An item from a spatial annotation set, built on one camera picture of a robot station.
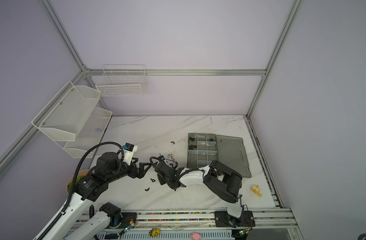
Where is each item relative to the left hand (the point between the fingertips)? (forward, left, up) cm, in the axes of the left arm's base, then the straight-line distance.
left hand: (142, 163), depth 72 cm
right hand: (+2, -6, -19) cm, 20 cm away
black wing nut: (-1, -1, -20) cm, 20 cm away
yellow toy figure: (-7, -60, -16) cm, 62 cm away
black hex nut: (+28, -39, -18) cm, 52 cm away
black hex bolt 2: (+22, -25, -19) cm, 38 cm away
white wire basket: (+52, +21, +13) cm, 58 cm away
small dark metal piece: (+27, -12, -20) cm, 35 cm away
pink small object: (-27, -26, -19) cm, 42 cm away
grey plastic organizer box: (+22, -33, -20) cm, 45 cm away
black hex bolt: (+28, -26, -18) cm, 42 cm away
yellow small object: (-26, -7, -18) cm, 33 cm away
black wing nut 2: (-6, +1, -21) cm, 21 cm away
